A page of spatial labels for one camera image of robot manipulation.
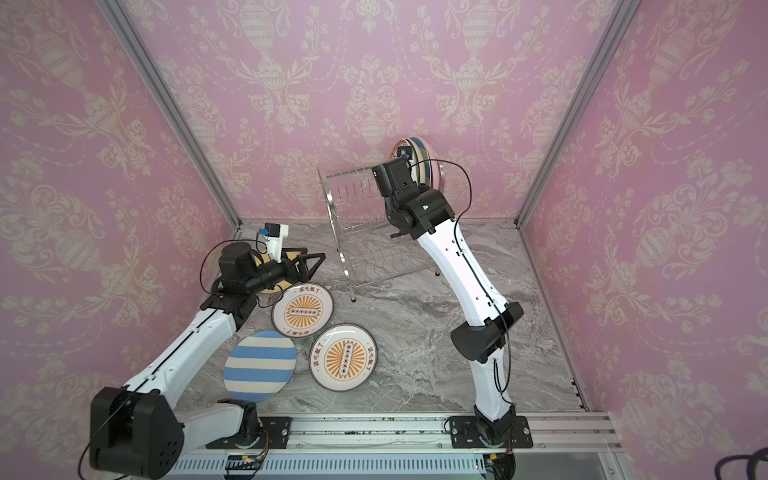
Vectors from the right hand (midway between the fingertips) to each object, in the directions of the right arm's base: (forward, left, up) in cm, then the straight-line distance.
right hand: (412, 191), depth 74 cm
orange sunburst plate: (-10, +35, -38) cm, 53 cm away
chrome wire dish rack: (+15, +16, -37) cm, 43 cm away
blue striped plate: (-28, +44, -36) cm, 64 cm away
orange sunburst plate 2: (-26, +21, -38) cm, 51 cm away
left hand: (-10, +25, -12) cm, 29 cm away
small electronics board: (-50, +44, -41) cm, 78 cm away
